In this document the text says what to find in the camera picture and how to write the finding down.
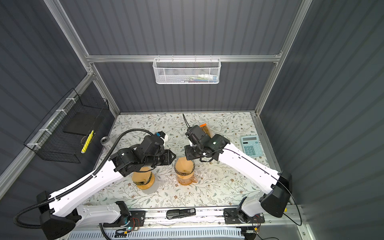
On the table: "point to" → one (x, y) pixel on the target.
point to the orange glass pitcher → (187, 179)
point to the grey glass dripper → (182, 173)
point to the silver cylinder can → (105, 141)
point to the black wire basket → (67, 133)
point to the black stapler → (172, 213)
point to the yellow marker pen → (87, 142)
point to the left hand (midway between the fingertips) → (176, 156)
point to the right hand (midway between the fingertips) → (188, 154)
